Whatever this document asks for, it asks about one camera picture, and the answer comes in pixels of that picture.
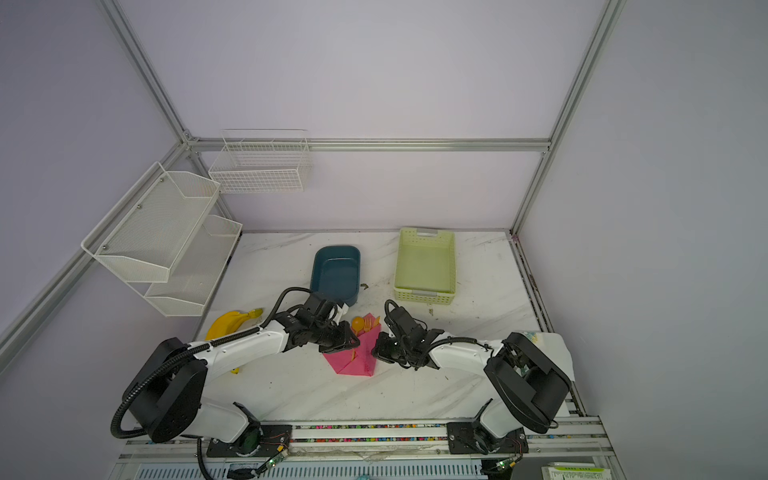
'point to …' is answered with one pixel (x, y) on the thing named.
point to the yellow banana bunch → (227, 324)
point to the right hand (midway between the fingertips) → (367, 353)
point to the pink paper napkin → (364, 361)
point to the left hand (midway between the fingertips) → (357, 345)
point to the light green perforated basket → (426, 266)
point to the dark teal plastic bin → (335, 273)
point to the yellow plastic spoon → (357, 324)
